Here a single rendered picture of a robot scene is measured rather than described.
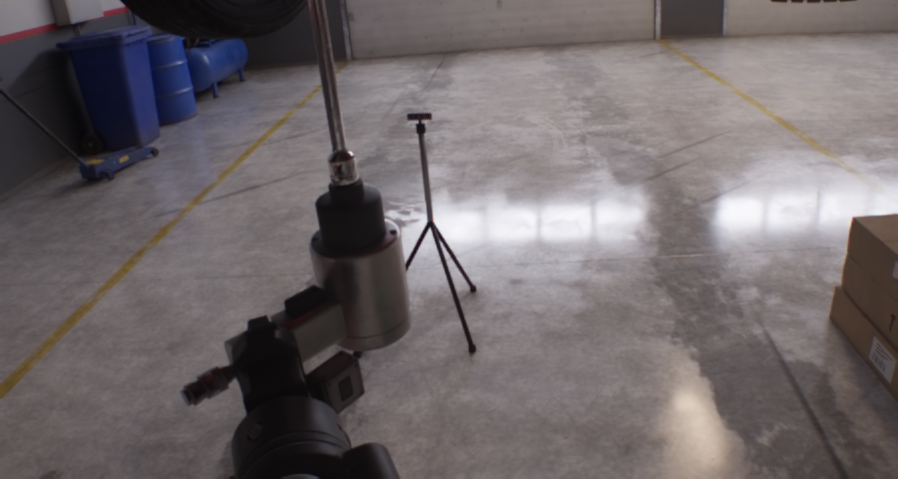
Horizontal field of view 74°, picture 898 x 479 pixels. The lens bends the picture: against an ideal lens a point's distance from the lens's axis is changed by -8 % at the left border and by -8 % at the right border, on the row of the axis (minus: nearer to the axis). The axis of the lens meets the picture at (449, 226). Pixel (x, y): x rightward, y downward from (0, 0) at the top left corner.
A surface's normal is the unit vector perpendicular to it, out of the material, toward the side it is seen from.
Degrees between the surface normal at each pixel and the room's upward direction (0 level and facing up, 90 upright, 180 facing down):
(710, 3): 90
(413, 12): 90
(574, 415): 0
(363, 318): 92
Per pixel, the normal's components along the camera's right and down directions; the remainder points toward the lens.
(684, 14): -0.06, 0.42
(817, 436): -0.08, -0.91
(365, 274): 0.32, 0.40
